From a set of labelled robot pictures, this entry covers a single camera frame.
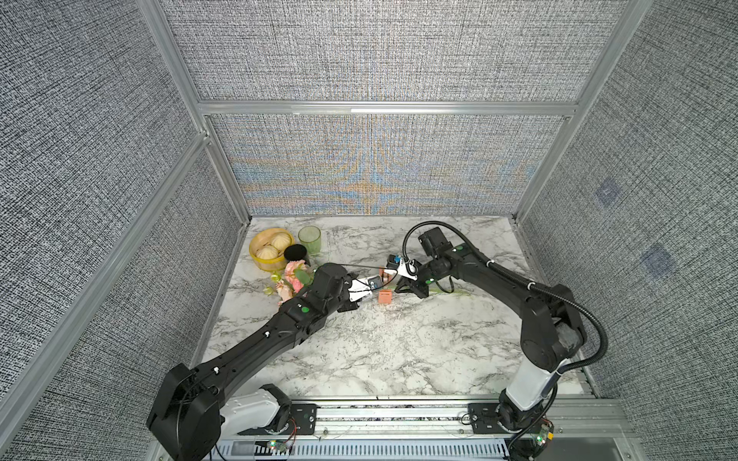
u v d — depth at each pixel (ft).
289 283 2.74
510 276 1.76
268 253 3.30
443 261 2.14
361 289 2.21
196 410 1.28
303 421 2.40
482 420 2.39
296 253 3.20
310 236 3.37
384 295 3.03
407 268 2.45
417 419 2.46
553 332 1.61
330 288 1.92
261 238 3.59
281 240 3.41
